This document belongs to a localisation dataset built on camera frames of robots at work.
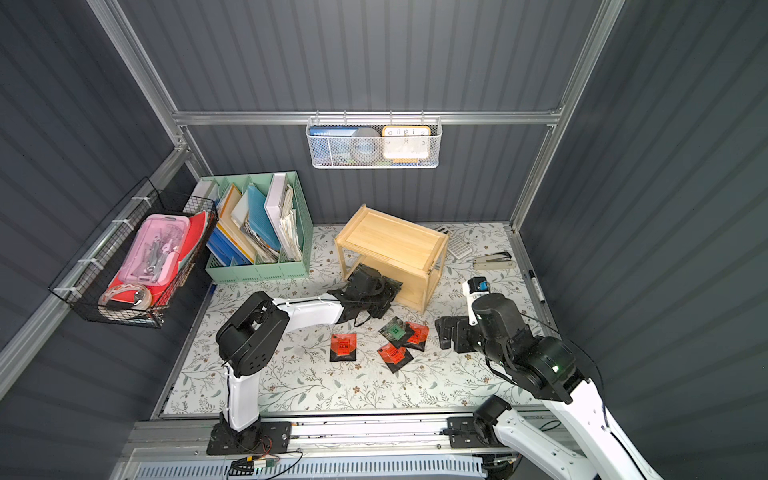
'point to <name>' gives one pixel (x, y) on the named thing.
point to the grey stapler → (494, 261)
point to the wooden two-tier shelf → (406, 251)
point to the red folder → (123, 296)
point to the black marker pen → (536, 286)
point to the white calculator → (458, 245)
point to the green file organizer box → (234, 252)
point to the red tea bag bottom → (394, 357)
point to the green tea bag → (394, 329)
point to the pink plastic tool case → (152, 257)
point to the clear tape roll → (114, 289)
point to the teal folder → (259, 218)
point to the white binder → (274, 200)
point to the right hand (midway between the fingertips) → (460, 321)
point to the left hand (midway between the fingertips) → (399, 293)
